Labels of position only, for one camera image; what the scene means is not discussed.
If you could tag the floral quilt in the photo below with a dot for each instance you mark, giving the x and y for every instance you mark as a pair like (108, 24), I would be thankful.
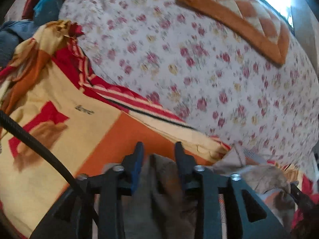
(174, 54)

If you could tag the orange red yellow bedsheet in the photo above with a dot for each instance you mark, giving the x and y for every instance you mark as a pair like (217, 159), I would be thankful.
(49, 99)

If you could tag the orange checkered pillow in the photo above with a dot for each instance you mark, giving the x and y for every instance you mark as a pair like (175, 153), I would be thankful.
(239, 12)

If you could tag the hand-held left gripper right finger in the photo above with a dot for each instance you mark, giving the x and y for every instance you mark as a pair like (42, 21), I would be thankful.
(180, 164)

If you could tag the teal cloth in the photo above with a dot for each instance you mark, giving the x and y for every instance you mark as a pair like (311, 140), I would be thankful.
(47, 6)

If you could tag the beige zip jacket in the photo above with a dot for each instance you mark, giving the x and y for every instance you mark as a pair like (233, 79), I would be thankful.
(162, 204)

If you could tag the grey blue garment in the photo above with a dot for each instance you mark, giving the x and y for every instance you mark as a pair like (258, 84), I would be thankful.
(15, 39)

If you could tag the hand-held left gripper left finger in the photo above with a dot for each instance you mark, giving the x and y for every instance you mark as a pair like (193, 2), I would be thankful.
(135, 166)

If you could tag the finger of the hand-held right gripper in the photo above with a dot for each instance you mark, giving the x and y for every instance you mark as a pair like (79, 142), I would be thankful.
(302, 198)

